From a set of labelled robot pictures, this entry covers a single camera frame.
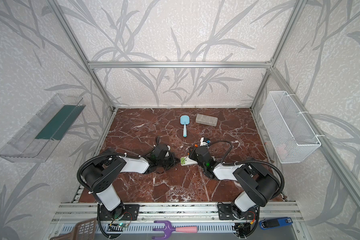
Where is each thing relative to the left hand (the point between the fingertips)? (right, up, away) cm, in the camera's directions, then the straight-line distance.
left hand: (182, 156), depth 91 cm
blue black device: (+42, -25, -24) cm, 54 cm away
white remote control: (+2, -3, 0) cm, 4 cm away
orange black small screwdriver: (+8, +7, -4) cm, 12 cm away
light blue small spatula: (0, +22, +21) cm, 31 cm away
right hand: (+4, +7, 0) cm, 8 cm away
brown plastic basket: (-45, -30, -21) cm, 58 cm away
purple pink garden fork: (-5, -29, -21) cm, 36 cm away
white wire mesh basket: (+47, +16, -29) cm, 57 cm away
